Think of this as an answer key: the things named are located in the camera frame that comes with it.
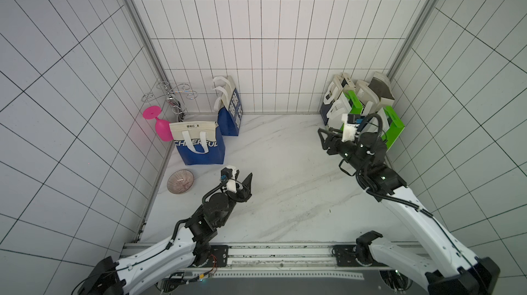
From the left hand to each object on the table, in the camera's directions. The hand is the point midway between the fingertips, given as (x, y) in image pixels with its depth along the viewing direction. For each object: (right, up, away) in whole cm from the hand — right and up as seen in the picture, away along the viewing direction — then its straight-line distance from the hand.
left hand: (244, 175), depth 79 cm
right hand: (+30, +19, -8) cm, 37 cm away
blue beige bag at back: (-10, +29, +19) cm, 36 cm away
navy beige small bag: (+43, +38, +19) cm, 61 cm away
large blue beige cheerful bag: (-19, +12, +7) cm, 24 cm away
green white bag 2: (+45, +29, +10) cm, 55 cm away
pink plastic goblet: (-37, +19, +9) cm, 43 cm away
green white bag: (+59, +19, +1) cm, 62 cm away
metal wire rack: (-31, +38, +16) cm, 51 cm away
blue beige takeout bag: (+61, +35, +15) cm, 72 cm away
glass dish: (-30, -5, +11) cm, 33 cm away
